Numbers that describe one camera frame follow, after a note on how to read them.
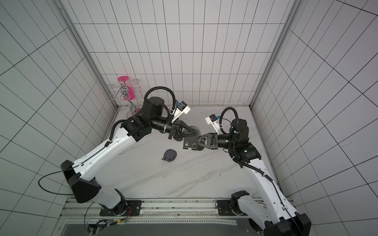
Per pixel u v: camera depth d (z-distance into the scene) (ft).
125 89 3.01
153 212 2.38
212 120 1.96
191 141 1.95
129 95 3.74
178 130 1.80
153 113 1.75
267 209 1.34
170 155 3.01
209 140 1.90
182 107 1.75
